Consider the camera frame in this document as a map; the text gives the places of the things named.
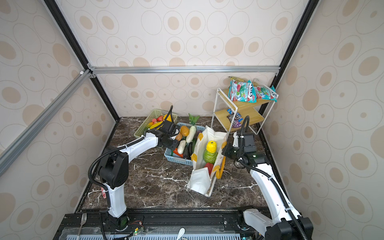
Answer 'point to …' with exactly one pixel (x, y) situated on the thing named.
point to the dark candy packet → (237, 118)
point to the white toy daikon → (181, 146)
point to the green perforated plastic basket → (153, 114)
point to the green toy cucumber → (193, 143)
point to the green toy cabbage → (210, 157)
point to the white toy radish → (190, 136)
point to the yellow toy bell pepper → (211, 146)
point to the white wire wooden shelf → (225, 113)
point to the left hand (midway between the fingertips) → (177, 140)
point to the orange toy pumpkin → (184, 130)
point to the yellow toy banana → (155, 125)
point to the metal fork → (83, 220)
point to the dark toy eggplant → (187, 151)
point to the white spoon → (181, 232)
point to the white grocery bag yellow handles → (200, 180)
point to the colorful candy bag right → (265, 93)
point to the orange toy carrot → (176, 151)
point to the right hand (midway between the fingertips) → (223, 148)
